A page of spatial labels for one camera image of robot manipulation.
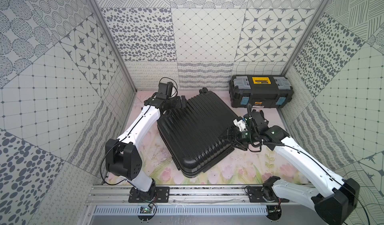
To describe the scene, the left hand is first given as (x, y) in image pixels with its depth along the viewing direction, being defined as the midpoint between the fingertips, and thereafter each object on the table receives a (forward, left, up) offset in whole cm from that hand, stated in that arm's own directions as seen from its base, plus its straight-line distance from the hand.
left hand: (185, 103), depth 84 cm
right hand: (-21, -21, -5) cm, 30 cm away
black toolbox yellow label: (+17, -54, -7) cm, 57 cm away
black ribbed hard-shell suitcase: (-19, -5, -1) cm, 20 cm away
